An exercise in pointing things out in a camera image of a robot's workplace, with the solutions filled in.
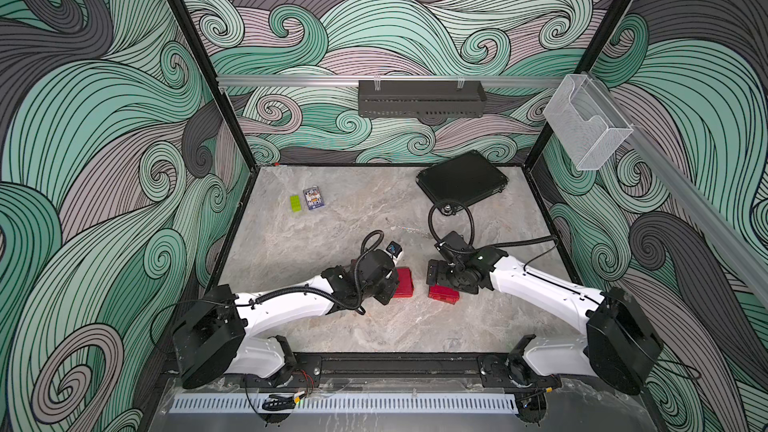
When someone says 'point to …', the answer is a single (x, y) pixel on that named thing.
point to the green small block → (295, 203)
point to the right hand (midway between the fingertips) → (437, 281)
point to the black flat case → (467, 177)
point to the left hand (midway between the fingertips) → (394, 276)
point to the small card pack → (313, 197)
